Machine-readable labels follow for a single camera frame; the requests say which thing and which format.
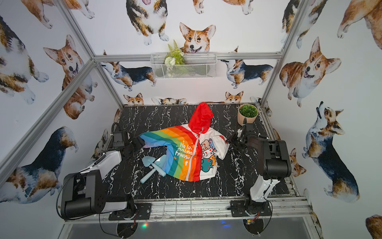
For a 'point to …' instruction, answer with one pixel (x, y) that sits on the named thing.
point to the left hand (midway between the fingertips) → (142, 139)
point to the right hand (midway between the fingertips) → (226, 139)
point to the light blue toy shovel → (147, 161)
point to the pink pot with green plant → (248, 111)
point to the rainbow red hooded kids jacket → (194, 148)
